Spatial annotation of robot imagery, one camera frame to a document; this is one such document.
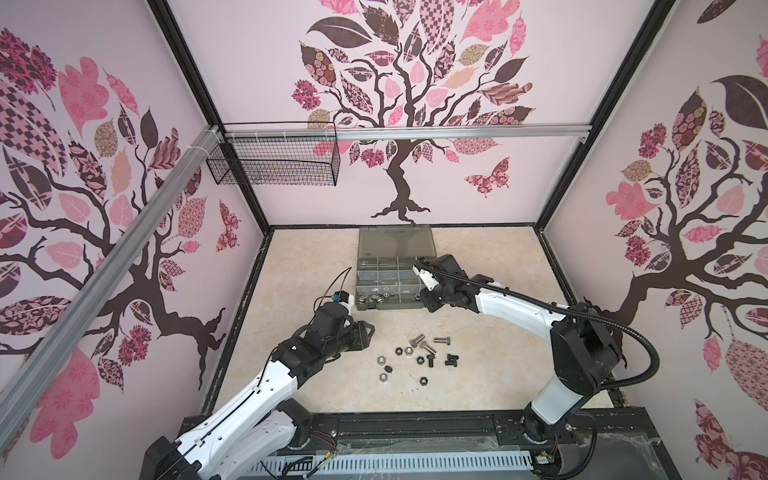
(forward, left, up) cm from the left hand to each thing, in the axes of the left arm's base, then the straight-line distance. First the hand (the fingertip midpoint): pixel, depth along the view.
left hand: (368, 334), depth 78 cm
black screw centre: (-2, -18, -11) cm, 21 cm away
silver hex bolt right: (+3, -22, -12) cm, 26 cm away
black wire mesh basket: (+75, +40, +5) cm, 85 cm away
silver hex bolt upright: (+2, -13, -11) cm, 17 cm away
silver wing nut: (+18, +3, -10) cm, 21 cm away
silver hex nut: (-3, -3, -11) cm, 12 cm away
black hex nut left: (-6, -5, -11) cm, 14 cm away
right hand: (+16, -17, -2) cm, 23 cm away
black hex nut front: (-9, -15, -11) cm, 20 cm away
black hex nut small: (-3, -15, -11) cm, 19 cm away
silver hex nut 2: (+18, -5, -10) cm, 22 cm away
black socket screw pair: (-3, -24, -11) cm, 27 cm away
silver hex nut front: (-8, -3, -12) cm, 15 cm away
